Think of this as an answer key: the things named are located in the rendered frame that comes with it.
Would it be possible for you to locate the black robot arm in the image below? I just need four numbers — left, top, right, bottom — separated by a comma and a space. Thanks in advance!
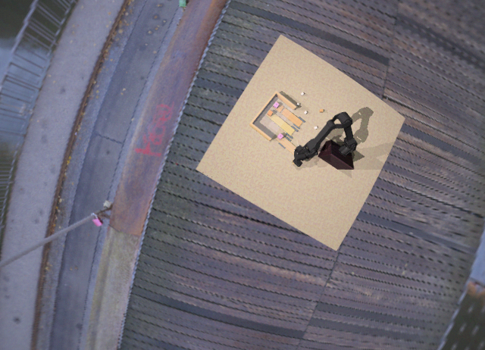
294, 112, 357, 161

